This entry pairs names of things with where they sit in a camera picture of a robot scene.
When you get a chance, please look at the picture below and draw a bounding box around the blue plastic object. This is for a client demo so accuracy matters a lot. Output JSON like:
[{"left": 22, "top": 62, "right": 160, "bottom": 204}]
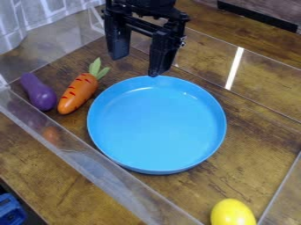
[{"left": 0, "top": 193, "right": 26, "bottom": 225}]

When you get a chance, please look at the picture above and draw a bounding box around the yellow toy lemon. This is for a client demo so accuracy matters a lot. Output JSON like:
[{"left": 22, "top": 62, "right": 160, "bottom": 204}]
[{"left": 209, "top": 199, "right": 256, "bottom": 225}]

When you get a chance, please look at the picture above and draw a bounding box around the orange toy carrot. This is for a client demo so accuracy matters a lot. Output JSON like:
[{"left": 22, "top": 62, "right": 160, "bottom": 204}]
[{"left": 57, "top": 58, "right": 111, "bottom": 114}]

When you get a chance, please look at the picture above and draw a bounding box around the black bar on table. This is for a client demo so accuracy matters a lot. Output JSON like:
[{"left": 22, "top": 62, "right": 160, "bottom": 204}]
[{"left": 218, "top": 0, "right": 296, "bottom": 33}]

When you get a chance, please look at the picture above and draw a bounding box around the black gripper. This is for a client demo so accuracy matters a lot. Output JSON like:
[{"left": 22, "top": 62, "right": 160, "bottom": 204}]
[{"left": 102, "top": 0, "right": 189, "bottom": 77}]

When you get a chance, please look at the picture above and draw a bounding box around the clear acrylic enclosure wall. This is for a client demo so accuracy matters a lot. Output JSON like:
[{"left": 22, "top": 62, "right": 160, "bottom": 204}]
[{"left": 0, "top": 0, "right": 301, "bottom": 225}]

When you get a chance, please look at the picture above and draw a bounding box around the white checkered curtain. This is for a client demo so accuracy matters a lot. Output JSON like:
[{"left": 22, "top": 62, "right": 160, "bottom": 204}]
[{"left": 0, "top": 0, "right": 104, "bottom": 54}]

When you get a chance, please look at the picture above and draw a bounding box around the purple toy eggplant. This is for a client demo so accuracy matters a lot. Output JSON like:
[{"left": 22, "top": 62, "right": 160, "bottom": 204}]
[{"left": 20, "top": 73, "right": 56, "bottom": 111}]

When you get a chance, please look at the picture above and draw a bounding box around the blue round tray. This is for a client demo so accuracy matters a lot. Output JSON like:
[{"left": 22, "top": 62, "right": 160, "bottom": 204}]
[{"left": 86, "top": 76, "right": 227, "bottom": 175}]

